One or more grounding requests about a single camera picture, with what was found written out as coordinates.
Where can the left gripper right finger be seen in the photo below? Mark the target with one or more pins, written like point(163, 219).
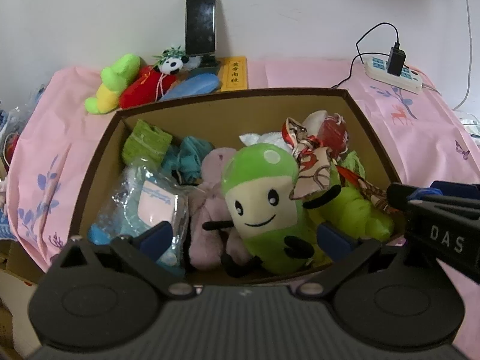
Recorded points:
point(347, 254)

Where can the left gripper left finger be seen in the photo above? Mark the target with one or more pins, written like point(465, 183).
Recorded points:
point(140, 254)

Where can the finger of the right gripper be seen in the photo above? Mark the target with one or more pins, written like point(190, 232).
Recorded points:
point(397, 195)
point(453, 188)

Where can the pink plush bear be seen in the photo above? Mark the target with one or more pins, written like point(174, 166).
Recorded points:
point(207, 204)

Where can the red patterned silk scarf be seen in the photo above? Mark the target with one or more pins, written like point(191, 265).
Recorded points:
point(318, 145)

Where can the green bean plush toy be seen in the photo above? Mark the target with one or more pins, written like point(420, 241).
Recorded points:
point(258, 185)

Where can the clear plastic bag package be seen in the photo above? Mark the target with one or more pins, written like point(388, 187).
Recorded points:
point(145, 197)

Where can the teal cloth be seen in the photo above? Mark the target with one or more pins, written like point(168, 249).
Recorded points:
point(185, 161)

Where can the green knitted cloth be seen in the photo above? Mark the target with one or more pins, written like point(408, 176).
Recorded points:
point(146, 141)

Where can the black charger plug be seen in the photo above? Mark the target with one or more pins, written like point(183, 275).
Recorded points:
point(396, 60)

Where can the white fluffy plush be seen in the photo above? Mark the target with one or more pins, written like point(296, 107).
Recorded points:
point(273, 138)

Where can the brown cardboard box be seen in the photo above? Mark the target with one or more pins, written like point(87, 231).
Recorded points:
point(220, 119)

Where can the red plush pouch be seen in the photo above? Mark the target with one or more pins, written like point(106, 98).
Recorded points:
point(150, 86)

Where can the green yellow caterpillar plush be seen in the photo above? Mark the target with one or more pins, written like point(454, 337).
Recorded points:
point(115, 79)

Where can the blue glasses case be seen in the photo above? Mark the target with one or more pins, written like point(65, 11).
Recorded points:
point(200, 84)

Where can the small panda plush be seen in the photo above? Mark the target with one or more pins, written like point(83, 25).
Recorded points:
point(174, 60)

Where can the black phone stand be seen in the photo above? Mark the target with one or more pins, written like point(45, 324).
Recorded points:
point(201, 64)

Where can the black smartphone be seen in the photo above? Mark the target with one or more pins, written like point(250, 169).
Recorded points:
point(200, 27)

